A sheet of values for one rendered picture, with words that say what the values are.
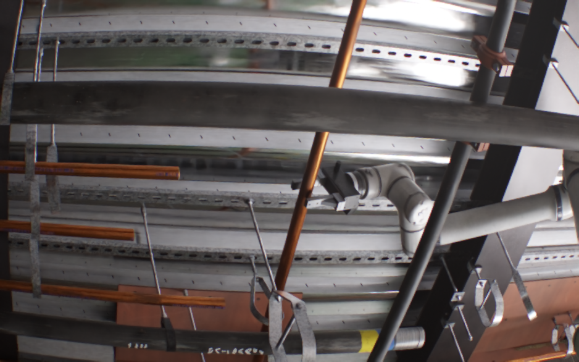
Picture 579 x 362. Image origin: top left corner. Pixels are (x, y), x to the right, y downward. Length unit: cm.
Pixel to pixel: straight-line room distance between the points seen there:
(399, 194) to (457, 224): 21
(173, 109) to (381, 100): 42
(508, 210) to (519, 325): 126
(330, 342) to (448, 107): 107
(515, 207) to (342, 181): 55
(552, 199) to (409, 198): 49
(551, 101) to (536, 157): 23
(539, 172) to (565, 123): 98
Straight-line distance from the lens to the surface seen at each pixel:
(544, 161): 324
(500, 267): 350
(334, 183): 287
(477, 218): 299
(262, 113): 197
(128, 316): 354
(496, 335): 416
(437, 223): 242
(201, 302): 243
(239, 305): 355
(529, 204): 302
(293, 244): 294
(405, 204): 287
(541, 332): 432
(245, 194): 320
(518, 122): 220
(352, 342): 299
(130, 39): 279
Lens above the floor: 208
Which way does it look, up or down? 48 degrees up
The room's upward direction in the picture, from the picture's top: 19 degrees counter-clockwise
